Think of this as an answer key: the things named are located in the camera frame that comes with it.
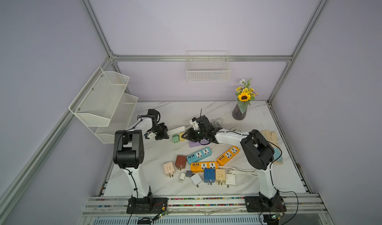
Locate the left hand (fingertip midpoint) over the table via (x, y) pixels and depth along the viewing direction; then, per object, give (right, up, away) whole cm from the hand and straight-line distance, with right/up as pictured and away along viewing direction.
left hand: (169, 132), depth 97 cm
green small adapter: (+5, -3, -5) cm, 8 cm away
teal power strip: (+18, -13, -9) cm, 24 cm away
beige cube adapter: (+31, -20, -19) cm, 42 cm away
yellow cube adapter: (+9, -3, -7) cm, 12 cm away
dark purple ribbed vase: (+48, +12, +9) cm, 50 cm away
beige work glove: (+70, -4, +3) cm, 70 cm away
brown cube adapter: (+9, -15, -13) cm, 22 cm away
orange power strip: (+37, -13, -9) cm, 40 cm away
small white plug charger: (+10, -23, -16) cm, 30 cm away
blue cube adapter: (+25, -21, -19) cm, 38 cm away
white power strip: (+5, +1, -5) cm, 8 cm away
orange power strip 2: (+20, -19, -13) cm, 30 cm away
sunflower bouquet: (+49, +24, -8) cm, 55 cm away
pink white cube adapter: (+3, -18, -17) cm, 25 cm away
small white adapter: (+18, -24, -17) cm, 34 cm away
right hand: (+10, -4, -6) cm, 12 cm away
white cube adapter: (+37, -24, -17) cm, 47 cm away
